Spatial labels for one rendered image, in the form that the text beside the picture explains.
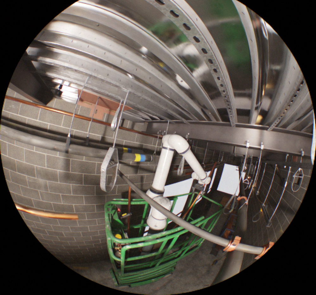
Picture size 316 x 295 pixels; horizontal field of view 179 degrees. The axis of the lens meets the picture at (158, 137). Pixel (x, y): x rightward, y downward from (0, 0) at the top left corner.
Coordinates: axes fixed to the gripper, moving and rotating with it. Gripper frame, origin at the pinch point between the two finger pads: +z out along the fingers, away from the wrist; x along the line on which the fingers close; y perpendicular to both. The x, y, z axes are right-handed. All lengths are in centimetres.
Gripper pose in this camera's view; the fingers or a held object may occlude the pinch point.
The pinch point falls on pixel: (197, 194)
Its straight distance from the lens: 145.2
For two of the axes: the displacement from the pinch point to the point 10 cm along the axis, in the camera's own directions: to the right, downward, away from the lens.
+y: 7.7, 2.0, 6.0
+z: -2.1, 9.8, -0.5
